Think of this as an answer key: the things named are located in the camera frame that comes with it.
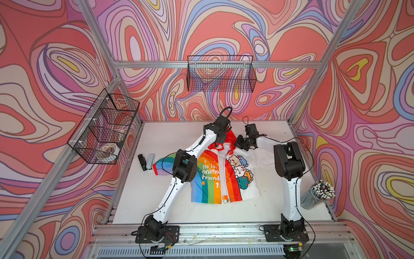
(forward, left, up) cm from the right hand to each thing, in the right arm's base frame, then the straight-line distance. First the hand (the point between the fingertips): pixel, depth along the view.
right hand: (234, 146), depth 106 cm
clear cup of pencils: (-38, -30, +17) cm, 52 cm away
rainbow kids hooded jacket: (-19, +8, +1) cm, 21 cm away
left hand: (+3, +10, +6) cm, 12 cm away
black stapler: (-12, +57, +4) cm, 59 cm away
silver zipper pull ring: (-35, +10, -1) cm, 36 cm away
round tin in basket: (-20, +61, +29) cm, 71 cm away
